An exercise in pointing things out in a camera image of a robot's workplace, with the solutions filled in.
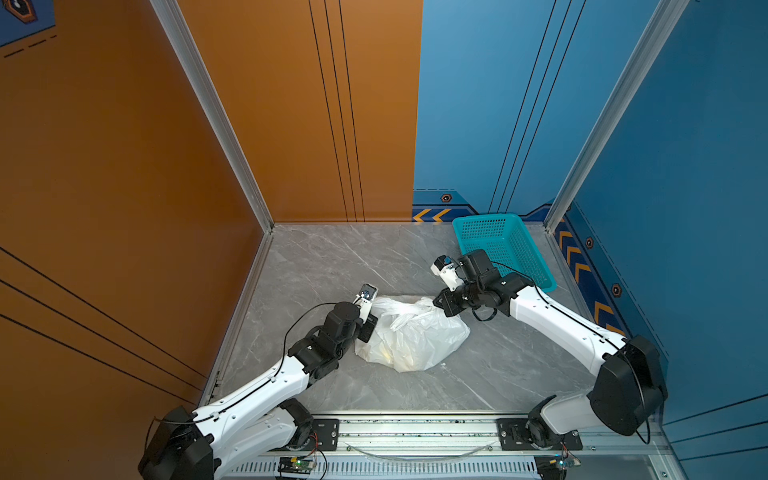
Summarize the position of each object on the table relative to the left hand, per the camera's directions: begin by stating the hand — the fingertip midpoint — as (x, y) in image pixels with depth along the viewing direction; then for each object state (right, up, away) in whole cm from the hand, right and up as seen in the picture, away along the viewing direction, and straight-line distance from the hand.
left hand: (370, 301), depth 81 cm
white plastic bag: (+11, -8, -2) cm, 14 cm away
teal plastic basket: (+50, +16, +31) cm, 61 cm away
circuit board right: (+45, -36, -12) cm, 59 cm away
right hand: (+18, 0, 0) cm, 18 cm away
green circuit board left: (-17, -37, -11) cm, 42 cm away
